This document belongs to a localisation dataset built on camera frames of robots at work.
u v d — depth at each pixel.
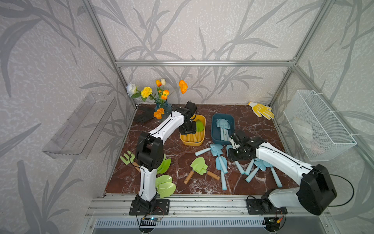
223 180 0.81
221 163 0.87
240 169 0.85
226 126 1.06
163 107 1.00
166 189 0.80
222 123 1.06
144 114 1.15
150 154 0.52
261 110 1.19
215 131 1.03
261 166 0.86
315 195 0.41
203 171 0.85
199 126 1.07
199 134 1.01
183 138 0.98
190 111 0.73
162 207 0.73
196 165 0.87
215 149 0.93
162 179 0.84
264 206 0.65
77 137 0.67
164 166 0.87
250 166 0.86
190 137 0.99
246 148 0.60
